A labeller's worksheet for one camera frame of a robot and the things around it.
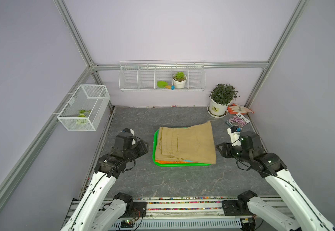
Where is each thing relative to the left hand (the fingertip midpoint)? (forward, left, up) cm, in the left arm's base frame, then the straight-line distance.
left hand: (146, 146), depth 72 cm
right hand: (-2, -37, 0) cm, 37 cm away
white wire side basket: (+23, +35, +6) cm, 42 cm away
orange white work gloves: (+40, -67, -19) cm, 80 cm away
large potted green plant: (+39, -52, -3) cm, 65 cm away
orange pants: (-3, -7, -13) cm, 16 cm away
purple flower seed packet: (+30, -67, -22) cm, 77 cm away
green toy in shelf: (+48, -9, +2) cm, 49 cm away
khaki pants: (+5, -27, -10) cm, 29 cm away
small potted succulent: (+41, -21, +11) cm, 47 cm away
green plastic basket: (-4, -12, -16) cm, 20 cm away
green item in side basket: (+14, +33, +8) cm, 37 cm away
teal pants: (-4, -22, -12) cm, 25 cm away
